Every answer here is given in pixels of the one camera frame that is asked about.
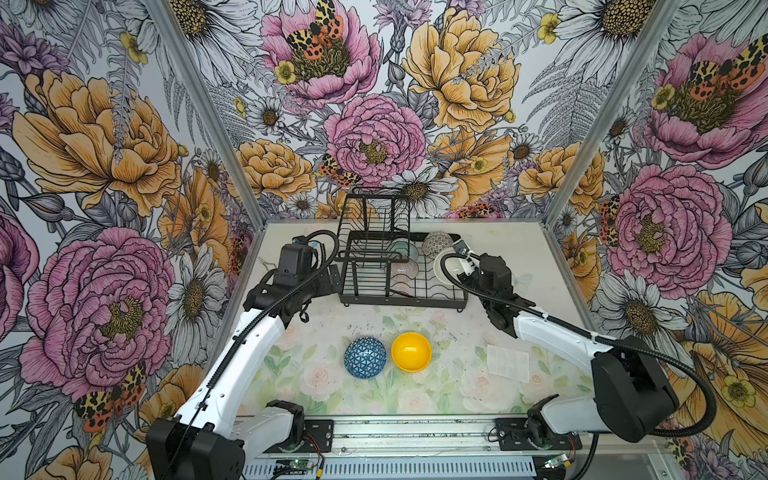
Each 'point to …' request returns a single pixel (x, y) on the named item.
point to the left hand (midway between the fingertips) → (322, 286)
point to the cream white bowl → (454, 267)
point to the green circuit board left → (301, 464)
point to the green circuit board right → (555, 462)
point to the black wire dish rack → (383, 261)
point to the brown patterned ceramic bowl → (435, 242)
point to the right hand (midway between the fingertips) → (471, 260)
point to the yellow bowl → (411, 352)
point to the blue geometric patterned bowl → (365, 357)
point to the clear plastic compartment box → (508, 363)
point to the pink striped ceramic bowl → (404, 271)
